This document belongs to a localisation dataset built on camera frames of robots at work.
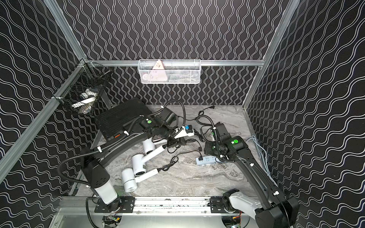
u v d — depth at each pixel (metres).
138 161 0.85
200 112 1.16
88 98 0.77
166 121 0.60
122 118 1.05
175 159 0.90
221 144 0.53
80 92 0.92
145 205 0.76
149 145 0.86
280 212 0.37
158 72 0.91
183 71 1.03
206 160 0.88
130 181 0.77
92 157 0.49
